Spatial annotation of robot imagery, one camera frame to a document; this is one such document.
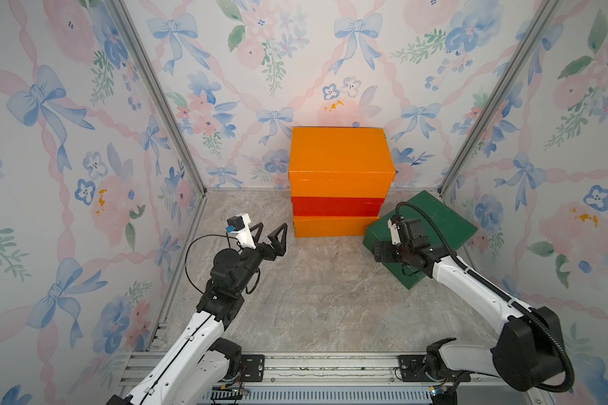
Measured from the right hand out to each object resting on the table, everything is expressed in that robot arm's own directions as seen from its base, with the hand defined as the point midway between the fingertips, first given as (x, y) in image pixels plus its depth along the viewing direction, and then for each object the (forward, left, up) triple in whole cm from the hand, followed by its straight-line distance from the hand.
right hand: (387, 247), depth 87 cm
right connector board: (-41, -12, -14) cm, 45 cm away
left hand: (-5, +36, +19) cm, 40 cm away
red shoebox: (+15, +17, +4) cm, 23 cm away
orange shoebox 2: (+12, +18, -4) cm, 22 cm away
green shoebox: (+10, -28, -2) cm, 30 cm away
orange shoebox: (+28, +18, +15) cm, 36 cm away
